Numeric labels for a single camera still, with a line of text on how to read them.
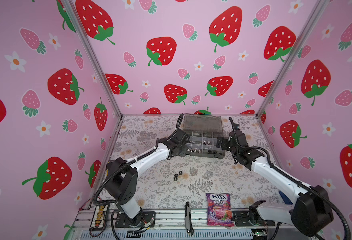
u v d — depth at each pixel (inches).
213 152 38.5
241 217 28.4
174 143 25.1
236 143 24.2
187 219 28.8
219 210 29.5
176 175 34.7
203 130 44.2
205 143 40.1
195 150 38.7
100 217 28.8
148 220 28.8
